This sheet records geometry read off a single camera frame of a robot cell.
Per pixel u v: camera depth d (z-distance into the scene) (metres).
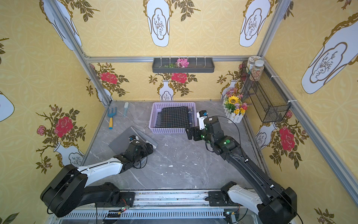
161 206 0.72
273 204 0.37
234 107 0.97
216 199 0.71
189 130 0.67
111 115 1.13
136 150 0.70
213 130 0.55
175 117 1.05
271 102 0.80
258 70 0.80
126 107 1.17
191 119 1.04
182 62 0.88
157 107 1.13
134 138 0.82
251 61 0.85
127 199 0.73
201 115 0.65
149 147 0.84
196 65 0.92
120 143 0.94
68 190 0.42
